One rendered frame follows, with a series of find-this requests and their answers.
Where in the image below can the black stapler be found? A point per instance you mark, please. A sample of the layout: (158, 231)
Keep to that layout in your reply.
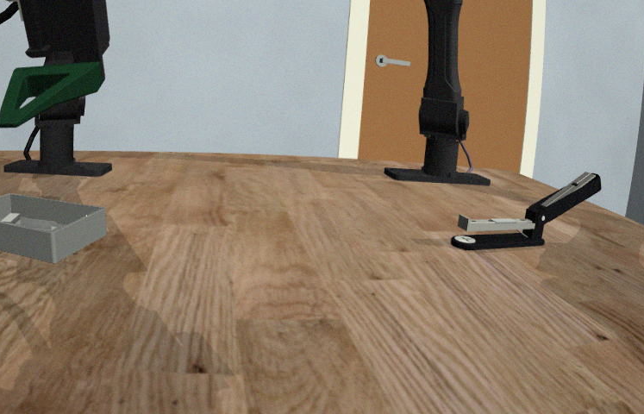
(552, 206)

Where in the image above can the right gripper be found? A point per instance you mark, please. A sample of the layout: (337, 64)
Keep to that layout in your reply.
(47, 23)

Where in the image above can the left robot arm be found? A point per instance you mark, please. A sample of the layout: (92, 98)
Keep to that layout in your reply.
(441, 112)

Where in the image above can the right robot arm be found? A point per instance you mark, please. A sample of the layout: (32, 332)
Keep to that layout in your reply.
(56, 139)

